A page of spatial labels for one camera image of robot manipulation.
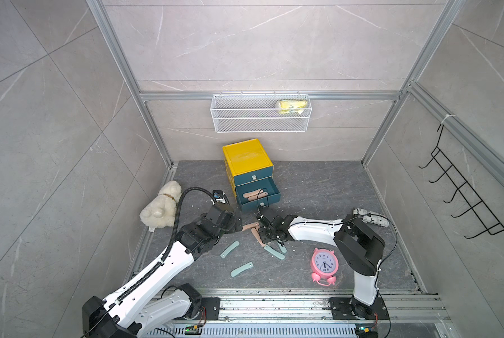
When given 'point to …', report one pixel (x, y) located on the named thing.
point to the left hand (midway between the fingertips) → (230, 213)
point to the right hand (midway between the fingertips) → (264, 233)
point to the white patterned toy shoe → (372, 217)
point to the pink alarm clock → (325, 265)
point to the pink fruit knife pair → (254, 197)
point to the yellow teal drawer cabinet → (250, 171)
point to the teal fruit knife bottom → (244, 267)
